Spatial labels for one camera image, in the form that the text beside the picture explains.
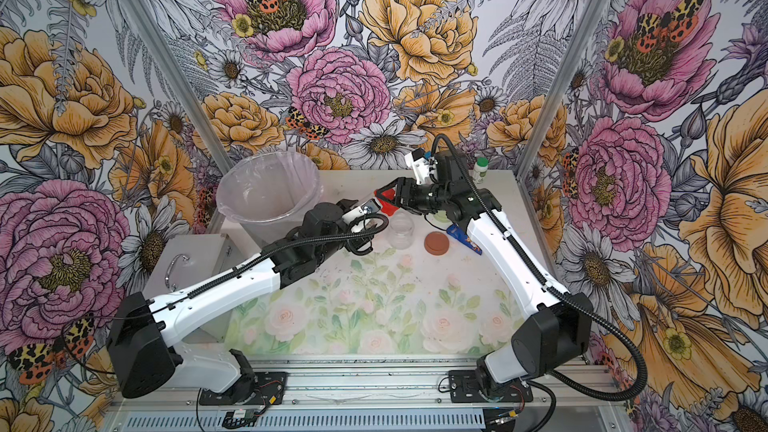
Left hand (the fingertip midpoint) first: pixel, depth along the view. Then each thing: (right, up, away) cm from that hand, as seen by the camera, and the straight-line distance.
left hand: (360, 217), depth 78 cm
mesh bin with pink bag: (-29, +7, +14) cm, 33 cm away
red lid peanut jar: (+2, -1, -12) cm, 12 cm away
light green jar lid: (+26, -1, +33) cm, 42 cm away
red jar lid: (+7, +3, -9) cm, 12 cm away
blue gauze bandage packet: (+31, -7, +23) cm, 39 cm away
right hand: (+6, +4, -6) cm, 9 cm away
